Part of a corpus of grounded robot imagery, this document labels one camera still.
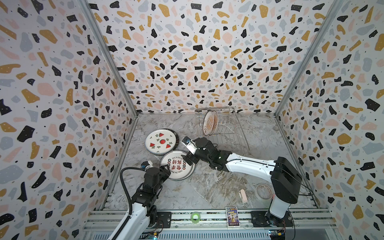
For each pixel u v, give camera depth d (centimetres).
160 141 101
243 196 80
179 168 90
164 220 73
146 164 75
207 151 61
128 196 56
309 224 75
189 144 69
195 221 74
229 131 107
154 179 64
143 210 56
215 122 96
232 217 73
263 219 74
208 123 105
